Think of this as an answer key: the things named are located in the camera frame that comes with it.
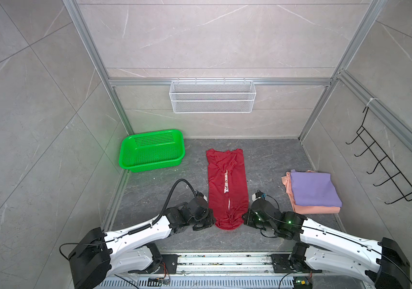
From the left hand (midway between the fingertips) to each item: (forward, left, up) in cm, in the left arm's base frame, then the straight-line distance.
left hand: (218, 217), depth 77 cm
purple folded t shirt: (+13, -50, -2) cm, 52 cm away
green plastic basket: (+48, +41, -10) cm, 64 cm away
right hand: (0, -10, -1) cm, 10 cm away
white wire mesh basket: (+61, 0, +20) cm, 65 cm away
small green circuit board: (-24, -32, -9) cm, 41 cm away
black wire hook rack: (+1, -64, +24) cm, 68 cm away
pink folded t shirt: (+21, -40, -6) cm, 46 cm away
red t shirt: (+19, -7, -9) cm, 23 cm away
